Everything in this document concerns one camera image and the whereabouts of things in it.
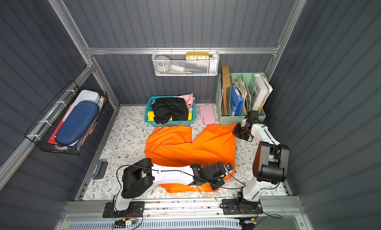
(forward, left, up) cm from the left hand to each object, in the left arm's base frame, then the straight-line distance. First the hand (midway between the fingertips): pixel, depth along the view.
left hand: (224, 183), depth 77 cm
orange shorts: (+24, +30, -2) cm, 38 cm away
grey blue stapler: (+8, +69, -1) cm, 70 cm away
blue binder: (+47, -12, +15) cm, 51 cm away
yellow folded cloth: (+43, +45, +6) cm, 63 cm away
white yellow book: (+51, -28, +22) cm, 62 cm away
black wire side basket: (+13, +80, +31) cm, 86 cm away
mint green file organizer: (+61, -20, +19) cm, 67 cm away
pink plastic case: (+51, +5, -3) cm, 51 cm away
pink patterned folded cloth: (+55, +19, +10) cm, 59 cm away
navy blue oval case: (+20, +71, +28) cm, 79 cm away
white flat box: (+37, +74, +30) cm, 88 cm away
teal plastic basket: (+39, +33, +1) cm, 51 cm away
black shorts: (+44, +35, +12) cm, 58 cm away
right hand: (+29, -12, +5) cm, 32 cm away
